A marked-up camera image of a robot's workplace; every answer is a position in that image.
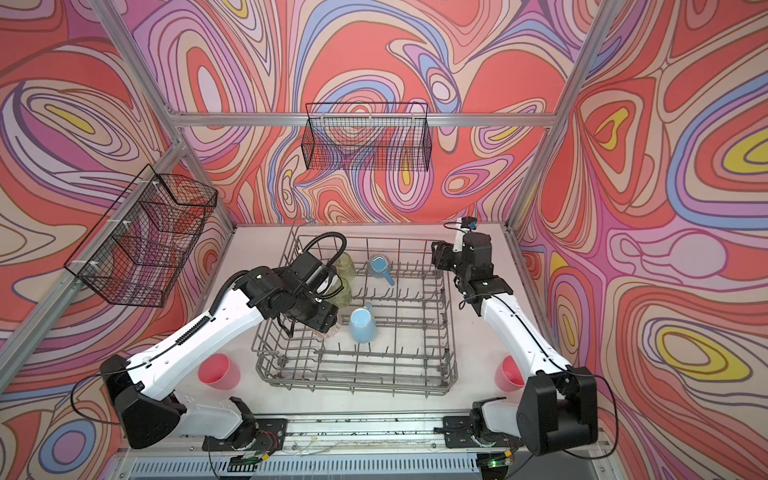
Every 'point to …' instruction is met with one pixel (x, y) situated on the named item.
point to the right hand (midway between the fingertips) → (442, 251)
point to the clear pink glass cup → (333, 331)
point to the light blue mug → (363, 325)
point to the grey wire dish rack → (393, 336)
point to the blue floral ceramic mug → (379, 267)
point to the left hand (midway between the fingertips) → (329, 314)
